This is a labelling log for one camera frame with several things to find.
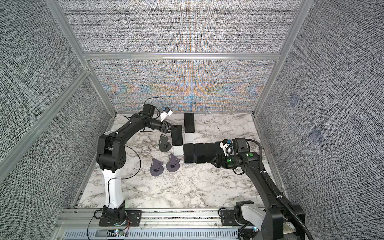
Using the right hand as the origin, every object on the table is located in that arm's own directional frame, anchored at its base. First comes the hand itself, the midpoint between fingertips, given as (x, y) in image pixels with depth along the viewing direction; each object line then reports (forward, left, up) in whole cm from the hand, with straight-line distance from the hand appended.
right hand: (217, 161), depth 81 cm
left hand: (+20, +24, +4) cm, 32 cm away
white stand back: (+22, +16, -7) cm, 28 cm away
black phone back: (+29, +16, 0) cm, 33 cm away
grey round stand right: (0, +24, -5) cm, 25 cm away
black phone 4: (+14, -4, -12) cm, 19 cm away
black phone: (+12, +16, -11) cm, 22 cm away
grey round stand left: (-2, +34, -6) cm, 34 cm away
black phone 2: (+12, +9, -12) cm, 19 cm away
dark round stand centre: (+14, +30, -9) cm, 34 cm away
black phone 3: (+13, +2, -12) cm, 18 cm away
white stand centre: (+13, +23, -9) cm, 28 cm away
